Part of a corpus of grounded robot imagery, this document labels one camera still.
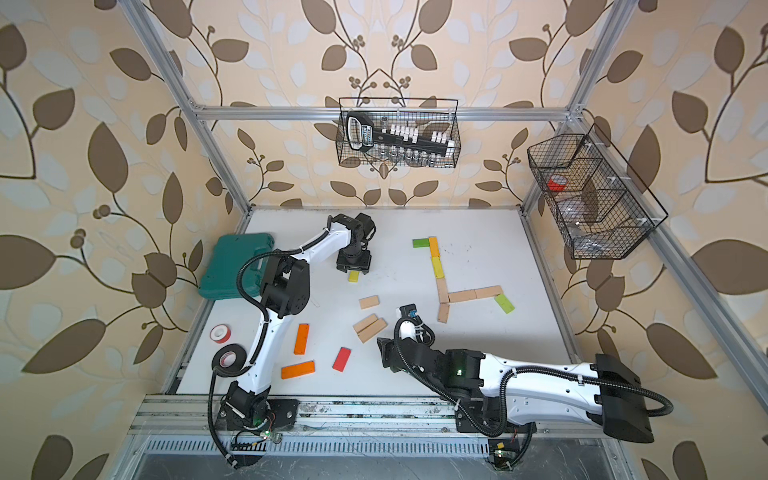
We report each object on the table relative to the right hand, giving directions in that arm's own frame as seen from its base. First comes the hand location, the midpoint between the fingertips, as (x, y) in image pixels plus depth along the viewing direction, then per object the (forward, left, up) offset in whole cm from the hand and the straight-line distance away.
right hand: (389, 339), depth 75 cm
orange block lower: (-3, +25, -11) cm, 28 cm away
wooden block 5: (+12, -17, -11) cm, 23 cm away
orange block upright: (+5, +26, -11) cm, 28 cm away
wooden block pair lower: (+8, +6, -11) cm, 15 cm away
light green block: (+15, -37, -12) cm, 41 cm away
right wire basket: (+23, -54, +22) cm, 63 cm away
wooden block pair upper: (+8, +6, -11) cm, 15 cm away
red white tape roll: (+8, +51, -10) cm, 52 cm away
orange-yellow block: (+37, -17, -12) cm, 42 cm away
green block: (+39, -12, -10) cm, 42 cm away
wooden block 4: (+19, -33, -12) cm, 40 cm away
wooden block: (+18, +7, -13) cm, 23 cm away
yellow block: (+27, +12, -12) cm, 32 cm away
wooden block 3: (+18, -25, -12) cm, 34 cm away
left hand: (+29, +11, -10) cm, 33 cm away
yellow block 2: (+27, -17, -12) cm, 34 cm away
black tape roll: (-2, +43, -11) cm, 44 cm away
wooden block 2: (+21, -18, -12) cm, 30 cm away
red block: (-1, +14, -12) cm, 19 cm away
